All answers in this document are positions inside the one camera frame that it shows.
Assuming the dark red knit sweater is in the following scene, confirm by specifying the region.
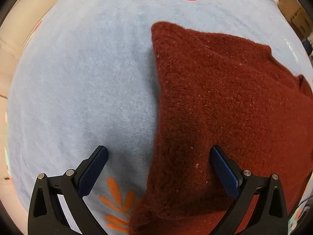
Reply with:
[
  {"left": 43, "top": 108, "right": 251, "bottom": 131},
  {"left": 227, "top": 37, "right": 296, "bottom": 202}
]
[{"left": 130, "top": 22, "right": 312, "bottom": 234}]

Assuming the wooden drawer cabinet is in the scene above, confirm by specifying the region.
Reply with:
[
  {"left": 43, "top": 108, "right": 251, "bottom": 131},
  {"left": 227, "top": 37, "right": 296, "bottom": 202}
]
[{"left": 277, "top": 0, "right": 312, "bottom": 40}]

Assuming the blue patterned bed sheet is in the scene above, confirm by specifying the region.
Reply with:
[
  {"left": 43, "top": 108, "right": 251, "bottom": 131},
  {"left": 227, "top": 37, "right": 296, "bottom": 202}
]
[{"left": 7, "top": 0, "right": 312, "bottom": 234}]

